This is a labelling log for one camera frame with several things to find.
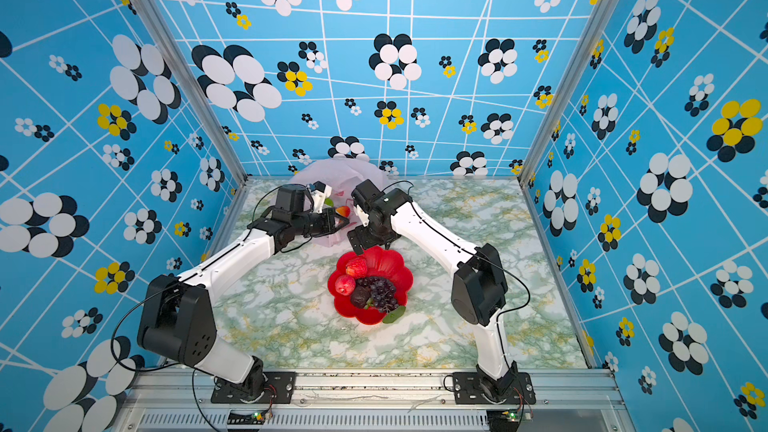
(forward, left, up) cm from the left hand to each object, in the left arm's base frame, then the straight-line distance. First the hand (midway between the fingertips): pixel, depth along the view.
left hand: (351, 220), depth 84 cm
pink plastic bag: (+17, +4, 0) cm, 18 cm away
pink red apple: (-14, +2, -12) cm, 19 cm away
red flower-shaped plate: (-4, -8, -17) cm, 20 cm away
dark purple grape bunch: (-15, -9, -14) cm, 23 cm away
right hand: (-4, -6, -6) cm, 9 cm away
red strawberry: (-8, -1, -13) cm, 15 cm away
